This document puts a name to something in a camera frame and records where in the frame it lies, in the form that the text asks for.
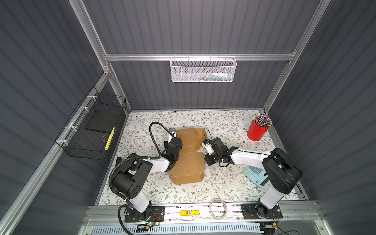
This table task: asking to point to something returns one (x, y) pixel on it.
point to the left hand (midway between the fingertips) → (173, 136)
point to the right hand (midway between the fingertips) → (206, 159)
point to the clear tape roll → (212, 215)
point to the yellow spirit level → (195, 212)
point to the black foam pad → (103, 120)
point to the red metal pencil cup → (255, 132)
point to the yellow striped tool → (109, 139)
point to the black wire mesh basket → (86, 133)
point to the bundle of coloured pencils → (262, 121)
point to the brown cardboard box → (191, 166)
